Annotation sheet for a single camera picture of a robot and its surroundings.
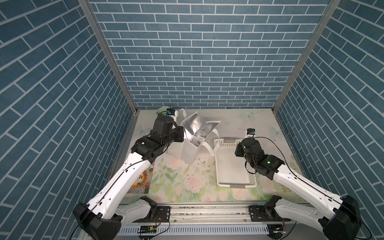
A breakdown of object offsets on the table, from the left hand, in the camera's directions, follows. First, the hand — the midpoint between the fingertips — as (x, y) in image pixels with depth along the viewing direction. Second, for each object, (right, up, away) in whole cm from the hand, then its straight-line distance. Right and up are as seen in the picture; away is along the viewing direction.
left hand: (186, 128), depth 72 cm
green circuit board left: (-19, -50, 0) cm, 53 cm away
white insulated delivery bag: (+5, -4, +33) cm, 33 cm away
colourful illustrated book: (-26, -32, +12) cm, 43 cm away
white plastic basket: (+25, -25, +16) cm, 39 cm away
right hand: (+28, -8, +8) cm, 30 cm away
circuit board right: (+43, -49, -1) cm, 65 cm away
